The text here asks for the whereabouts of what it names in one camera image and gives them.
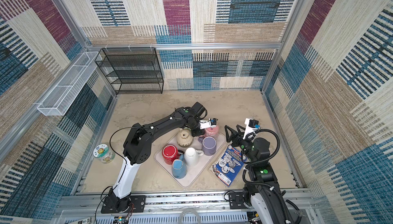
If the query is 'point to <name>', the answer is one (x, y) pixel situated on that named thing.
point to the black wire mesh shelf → (131, 70)
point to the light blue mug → (179, 168)
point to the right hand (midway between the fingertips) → (230, 128)
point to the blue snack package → (227, 168)
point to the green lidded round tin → (102, 152)
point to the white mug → (191, 156)
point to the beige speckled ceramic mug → (184, 137)
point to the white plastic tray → (194, 172)
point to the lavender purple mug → (209, 145)
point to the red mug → (170, 153)
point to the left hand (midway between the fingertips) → (203, 129)
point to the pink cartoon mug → (212, 131)
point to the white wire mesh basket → (58, 101)
